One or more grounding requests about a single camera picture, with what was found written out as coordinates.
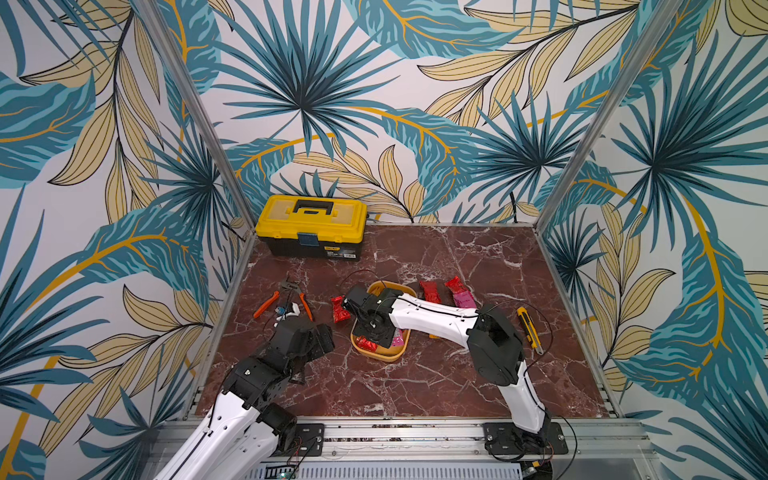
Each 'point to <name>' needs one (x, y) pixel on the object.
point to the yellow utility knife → (530, 329)
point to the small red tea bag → (455, 285)
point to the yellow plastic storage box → (384, 354)
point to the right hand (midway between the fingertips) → (363, 335)
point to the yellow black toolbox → (313, 226)
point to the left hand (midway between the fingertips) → (317, 340)
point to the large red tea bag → (430, 292)
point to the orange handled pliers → (284, 286)
